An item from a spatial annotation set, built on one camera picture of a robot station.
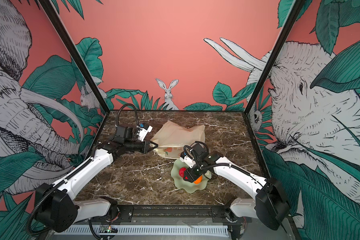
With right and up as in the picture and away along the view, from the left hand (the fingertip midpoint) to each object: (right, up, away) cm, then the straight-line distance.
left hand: (158, 144), depth 78 cm
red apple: (+12, -17, +6) cm, 22 cm away
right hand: (+15, -16, +1) cm, 22 cm away
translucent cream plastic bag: (+7, +2, +9) cm, 11 cm away
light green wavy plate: (+12, -23, +5) cm, 27 cm away
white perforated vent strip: (-5, -41, -7) cm, 41 cm away
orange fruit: (+20, -17, -7) cm, 27 cm away
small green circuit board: (-23, -40, -8) cm, 46 cm away
